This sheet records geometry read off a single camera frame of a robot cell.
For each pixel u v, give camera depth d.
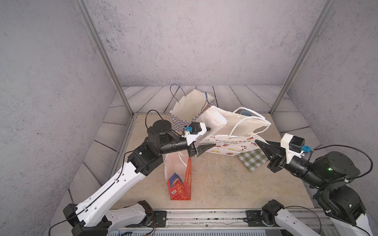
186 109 1.01
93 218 0.37
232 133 0.43
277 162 0.43
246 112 1.11
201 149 0.49
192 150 0.48
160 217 0.74
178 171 0.63
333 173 0.34
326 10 0.71
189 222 0.73
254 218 0.72
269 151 0.45
